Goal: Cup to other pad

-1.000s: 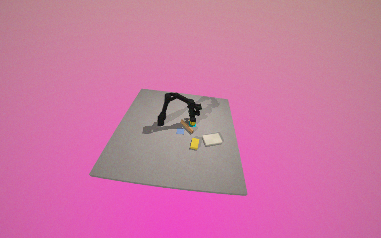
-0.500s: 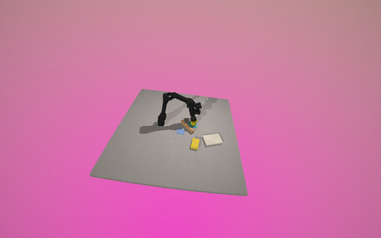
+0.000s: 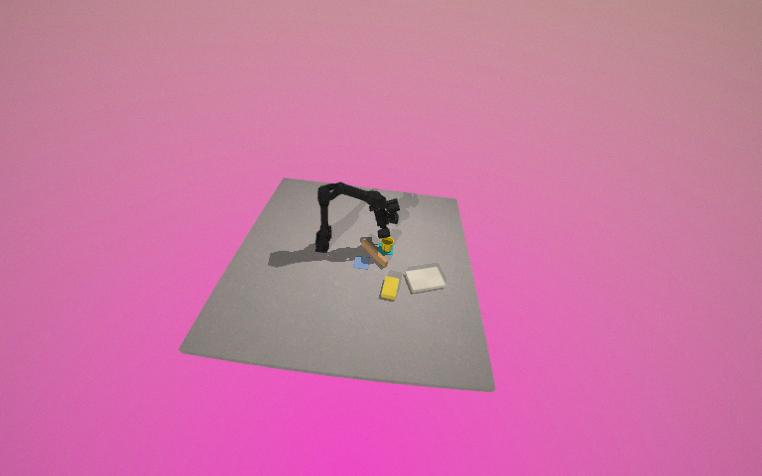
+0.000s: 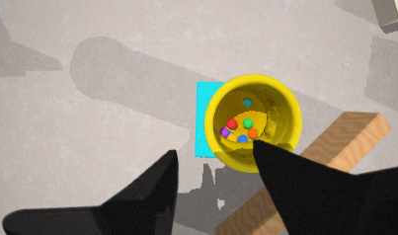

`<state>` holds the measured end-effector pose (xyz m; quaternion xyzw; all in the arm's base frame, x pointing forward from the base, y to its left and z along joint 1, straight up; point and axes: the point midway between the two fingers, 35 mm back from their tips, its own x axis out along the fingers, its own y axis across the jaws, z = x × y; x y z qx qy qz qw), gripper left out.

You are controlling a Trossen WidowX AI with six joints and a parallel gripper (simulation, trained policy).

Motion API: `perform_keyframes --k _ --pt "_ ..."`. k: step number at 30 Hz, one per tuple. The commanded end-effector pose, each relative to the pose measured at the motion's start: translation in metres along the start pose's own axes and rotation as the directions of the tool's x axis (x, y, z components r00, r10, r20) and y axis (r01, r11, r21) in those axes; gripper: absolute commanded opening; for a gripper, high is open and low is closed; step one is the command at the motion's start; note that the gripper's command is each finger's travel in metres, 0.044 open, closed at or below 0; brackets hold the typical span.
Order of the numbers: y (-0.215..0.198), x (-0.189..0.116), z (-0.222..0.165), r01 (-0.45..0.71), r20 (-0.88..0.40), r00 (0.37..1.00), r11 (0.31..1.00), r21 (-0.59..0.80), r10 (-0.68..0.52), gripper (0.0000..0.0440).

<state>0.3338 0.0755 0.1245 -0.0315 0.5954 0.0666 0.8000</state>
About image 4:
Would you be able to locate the red marble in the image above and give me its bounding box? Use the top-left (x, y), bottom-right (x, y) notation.
top-left (227, 118), bottom-right (238, 129)

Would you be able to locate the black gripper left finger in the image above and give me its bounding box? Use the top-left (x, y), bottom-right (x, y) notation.
top-left (2, 149), bottom-right (179, 235)

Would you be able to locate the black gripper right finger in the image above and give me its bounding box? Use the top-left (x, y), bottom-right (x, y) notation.
top-left (253, 140), bottom-right (398, 235)

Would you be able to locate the light wooden beam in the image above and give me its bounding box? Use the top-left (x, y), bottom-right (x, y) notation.
top-left (214, 112), bottom-right (391, 235)

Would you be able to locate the yellow marble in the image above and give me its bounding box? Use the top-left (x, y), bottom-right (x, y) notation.
top-left (227, 134), bottom-right (238, 142)

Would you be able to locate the yellow cup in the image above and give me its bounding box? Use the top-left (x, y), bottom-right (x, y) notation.
top-left (204, 74), bottom-right (302, 173)

